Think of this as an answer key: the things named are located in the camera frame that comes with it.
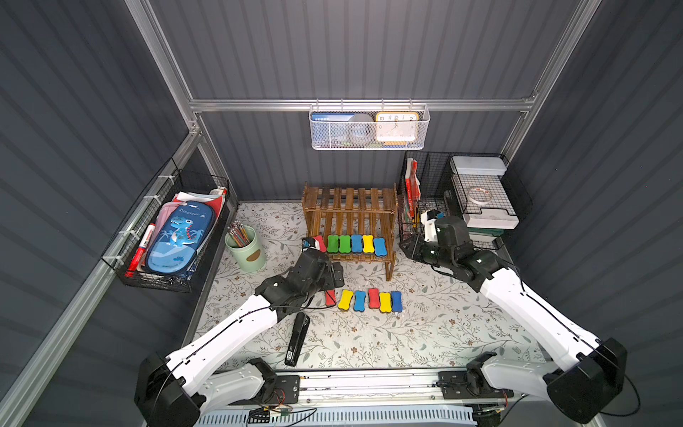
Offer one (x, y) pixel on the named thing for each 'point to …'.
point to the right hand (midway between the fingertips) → (408, 242)
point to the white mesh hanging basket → (373, 145)
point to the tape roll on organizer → (476, 201)
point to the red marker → (141, 249)
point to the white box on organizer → (480, 192)
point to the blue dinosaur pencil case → (180, 238)
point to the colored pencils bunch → (238, 233)
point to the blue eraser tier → (359, 302)
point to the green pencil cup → (250, 258)
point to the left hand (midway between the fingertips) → (331, 271)
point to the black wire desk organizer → (425, 183)
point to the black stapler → (298, 335)
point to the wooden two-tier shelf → (353, 211)
